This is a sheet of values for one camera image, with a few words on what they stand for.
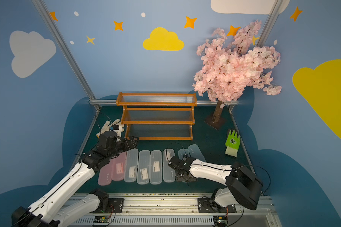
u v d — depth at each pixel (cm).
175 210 74
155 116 107
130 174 84
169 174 85
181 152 95
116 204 75
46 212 39
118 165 87
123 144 68
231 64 61
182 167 64
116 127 70
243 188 42
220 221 73
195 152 94
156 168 86
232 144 98
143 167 88
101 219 72
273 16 72
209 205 69
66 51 85
